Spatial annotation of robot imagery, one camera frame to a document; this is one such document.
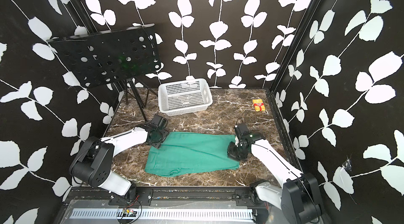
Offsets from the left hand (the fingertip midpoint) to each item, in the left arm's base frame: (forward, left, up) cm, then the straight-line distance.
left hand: (167, 134), depth 93 cm
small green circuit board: (-38, +14, -2) cm, 40 cm away
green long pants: (-11, -12, -1) cm, 16 cm away
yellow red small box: (+22, -62, -1) cm, 66 cm away
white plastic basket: (+31, -8, -2) cm, 32 cm away
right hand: (-14, -34, +5) cm, 37 cm away
